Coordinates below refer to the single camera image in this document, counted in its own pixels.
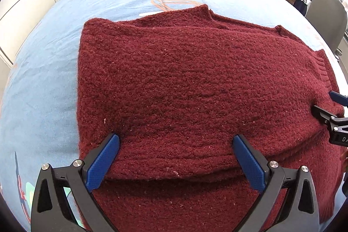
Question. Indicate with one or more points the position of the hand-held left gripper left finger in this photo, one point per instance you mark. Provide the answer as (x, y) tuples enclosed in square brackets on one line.
[(102, 164)]

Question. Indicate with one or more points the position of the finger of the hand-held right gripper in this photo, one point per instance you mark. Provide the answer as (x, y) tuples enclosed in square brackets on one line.
[(325, 114), (339, 98)]

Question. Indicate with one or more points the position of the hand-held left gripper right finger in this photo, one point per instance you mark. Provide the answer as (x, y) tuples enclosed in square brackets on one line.
[(248, 164)]

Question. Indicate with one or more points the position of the dark red knitted sweater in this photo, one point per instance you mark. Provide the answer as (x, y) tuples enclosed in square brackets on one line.
[(190, 85)]

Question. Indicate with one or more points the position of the grey chair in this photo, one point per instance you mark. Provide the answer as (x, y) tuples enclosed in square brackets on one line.
[(326, 11)]

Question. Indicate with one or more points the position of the dark blue shopping bag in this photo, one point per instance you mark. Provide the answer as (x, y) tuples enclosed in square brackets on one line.
[(301, 6)]

